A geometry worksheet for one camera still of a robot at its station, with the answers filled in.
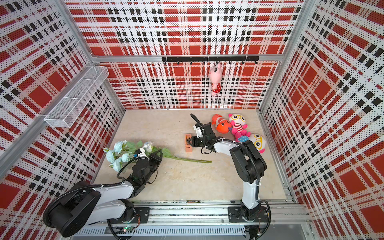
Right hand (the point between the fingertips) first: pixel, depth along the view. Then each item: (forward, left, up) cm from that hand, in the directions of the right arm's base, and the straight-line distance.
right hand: (192, 141), depth 94 cm
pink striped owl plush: (+16, -32, -1) cm, 36 cm away
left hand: (-8, +15, +4) cm, 17 cm away
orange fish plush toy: (+12, -20, +1) cm, 24 cm away
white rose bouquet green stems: (-14, +39, +8) cm, 42 cm away
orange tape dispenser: (-3, +2, -2) cm, 5 cm away
